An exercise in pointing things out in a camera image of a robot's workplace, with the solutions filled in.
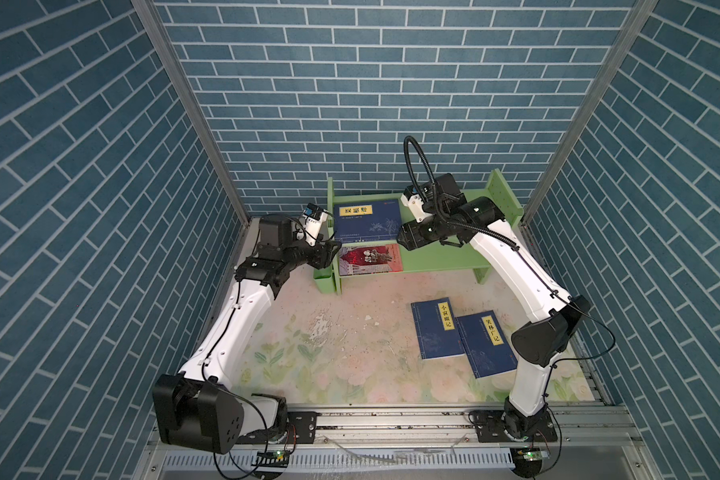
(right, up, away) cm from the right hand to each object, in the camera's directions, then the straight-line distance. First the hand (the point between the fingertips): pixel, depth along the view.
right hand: (404, 231), depth 79 cm
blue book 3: (+25, -34, +8) cm, 43 cm away
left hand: (-19, -2, -1) cm, 19 cm away
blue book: (-10, +3, +3) cm, 11 cm away
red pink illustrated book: (-9, -8, +13) cm, 18 cm away
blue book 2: (+11, -30, +12) cm, 34 cm away
